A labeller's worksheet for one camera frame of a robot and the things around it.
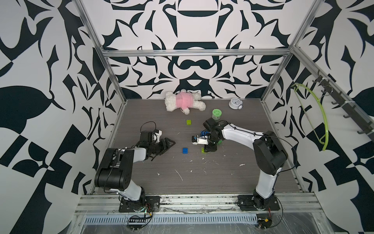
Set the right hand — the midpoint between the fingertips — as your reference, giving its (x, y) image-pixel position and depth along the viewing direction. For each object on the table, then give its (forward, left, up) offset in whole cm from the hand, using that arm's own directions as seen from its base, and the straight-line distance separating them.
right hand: (205, 142), depth 93 cm
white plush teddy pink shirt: (+31, +13, +6) cm, 34 cm away
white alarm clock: (+34, -26, 0) cm, 43 cm away
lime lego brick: (-7, +2, +4) cm, 8 cm away
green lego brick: (+2, -10, -2) cm, 10 cm away
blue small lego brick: (-4, +12, -2) cm, 13 cm away
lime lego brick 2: (+17, +10, -1) cm, 20 cm away
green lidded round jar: (+22, -10, +2) cm, 24 cm away
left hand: (0, +21, +1) cm, 21 cm away
